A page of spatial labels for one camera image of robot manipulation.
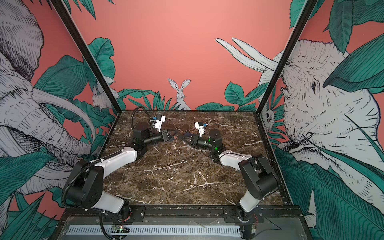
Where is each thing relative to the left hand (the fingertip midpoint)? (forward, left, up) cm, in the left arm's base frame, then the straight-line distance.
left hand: (178, 131), depth 79 cm
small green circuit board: (-41, +28, -23) cm, 54 cm away
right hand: (-5, -1, 0) cm, 5 cm away
